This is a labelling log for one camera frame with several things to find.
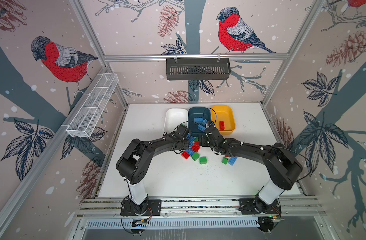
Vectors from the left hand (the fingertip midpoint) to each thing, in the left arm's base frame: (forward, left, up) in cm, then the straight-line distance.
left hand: (185, 144), depth 94 cm
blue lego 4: (-3, -3, -3) cm, 5 cm away
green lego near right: (-11, -24, -1) cm, 27 cm away
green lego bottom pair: (-10, -11, -3) cm, 15 cm away
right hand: (+1, -11, +4) cm, 12 cm away
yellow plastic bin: (+27, -30, -1) cm, 40 cm away
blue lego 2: (+13, -12, -1) cm, 18 cm away
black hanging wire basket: (+48, -8, +25) cm, 55 cm away
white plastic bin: (+24, +8, -2) cm, 26 cm away
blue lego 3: (-11, -29, -1) cm, 31 cm away
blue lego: (+20, -10, 0) cm, 22 cm away
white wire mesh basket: (-3, +49, +27) cm, 56 cm away
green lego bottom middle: (-8, -7, -1) cm, 11 cm away
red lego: (+17, -27, -2) cm, 32 cm away
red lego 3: (-1, -7, -2) cm, 8 cm away
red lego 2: (-6, 0, -2) cm, 7 cm away
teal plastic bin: (+25, -14, +3) cm, 29 cm away
